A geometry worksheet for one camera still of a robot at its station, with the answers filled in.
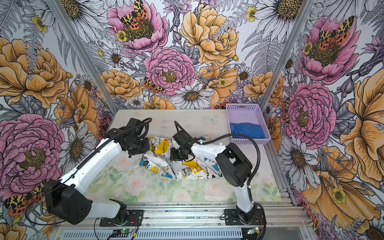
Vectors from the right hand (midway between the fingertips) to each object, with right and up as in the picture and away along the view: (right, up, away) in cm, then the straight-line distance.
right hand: (171, 162), depth 89 cm
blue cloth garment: (+53, +18, +17) cm, 58 cm away
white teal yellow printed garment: (-5, +2, -10) cm, 11 cm away
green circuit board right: (+42, -27, -17) cm, 53 cm away
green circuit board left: (-18, -27, -18) cm, 37 cm away
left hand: (-12, +7, -9) cm, 17 cm away
